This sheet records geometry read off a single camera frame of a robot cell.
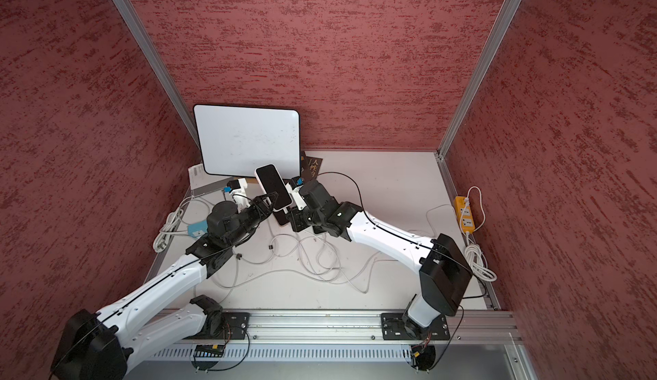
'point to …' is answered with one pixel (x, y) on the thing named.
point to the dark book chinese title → (310, 167)
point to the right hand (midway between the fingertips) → (289, 219)
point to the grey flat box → (203, 182)
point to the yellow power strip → (464, 214)
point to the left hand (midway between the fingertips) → (279, 199)
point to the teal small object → (197, 229)
